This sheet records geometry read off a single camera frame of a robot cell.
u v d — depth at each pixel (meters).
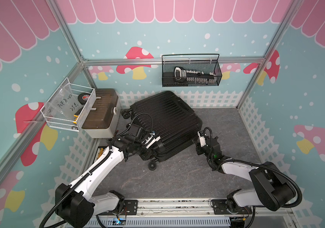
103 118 0.89
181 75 0.88
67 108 0.70
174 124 0.84
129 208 0.74
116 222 0.72
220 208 0.74
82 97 0.79
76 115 0.64
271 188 0.43
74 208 0.39
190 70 0.92
